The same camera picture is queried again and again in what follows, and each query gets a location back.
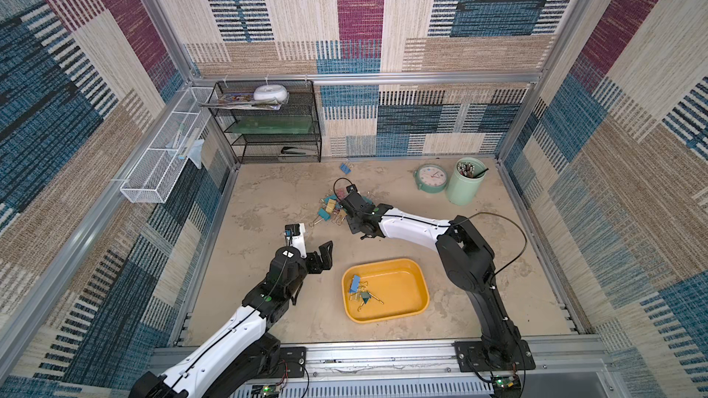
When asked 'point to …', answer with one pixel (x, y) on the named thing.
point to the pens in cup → (467, 169)
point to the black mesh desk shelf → (289, 134)
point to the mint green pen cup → (461, 190)
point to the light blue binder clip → (354, 286)
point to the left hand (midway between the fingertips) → (319, 242)
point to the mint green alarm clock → (430, 178)
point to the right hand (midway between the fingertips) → (356, 214)
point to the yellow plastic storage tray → (398, 283)
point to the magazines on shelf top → (243, 101)
